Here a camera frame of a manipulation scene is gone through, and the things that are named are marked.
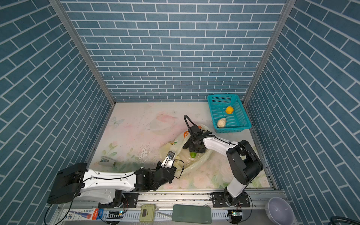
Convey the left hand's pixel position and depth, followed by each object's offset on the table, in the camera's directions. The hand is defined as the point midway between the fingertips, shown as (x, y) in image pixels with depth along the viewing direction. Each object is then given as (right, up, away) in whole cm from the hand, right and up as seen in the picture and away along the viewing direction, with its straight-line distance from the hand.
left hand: (175, 163), depth 78 cm
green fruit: (+10, +3, +8) cm, 14 cm away
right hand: (+9, +6, +13) cm, 17 cm away
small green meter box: (-14, -21, -9) cm, 27 cm away
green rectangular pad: (+9, -23, -8) cm, 26 cm away
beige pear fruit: (+32, +22, +23) cm, 45 cm away
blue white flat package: (-46, -22, -9) cm, 52 cm away
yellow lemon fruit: (+41, +31, +33) cm, 61 cm away
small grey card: (-45, -2, +10) cm, 46 cm away
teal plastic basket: (+46, +22, +30) cm, 59 cm away
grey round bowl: (+54, -22, -8) cm, 59 cm away
